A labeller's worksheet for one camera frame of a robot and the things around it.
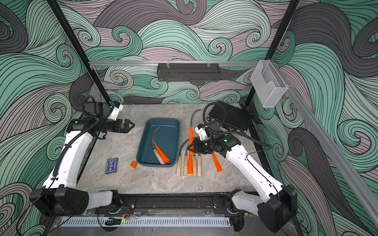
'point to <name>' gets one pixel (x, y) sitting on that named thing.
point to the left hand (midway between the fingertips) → (125, 122)
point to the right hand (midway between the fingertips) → (189, 149)
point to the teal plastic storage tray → (167, 136)
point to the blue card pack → (111, 165)
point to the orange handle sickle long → (191, 140)
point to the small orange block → (134, 164)
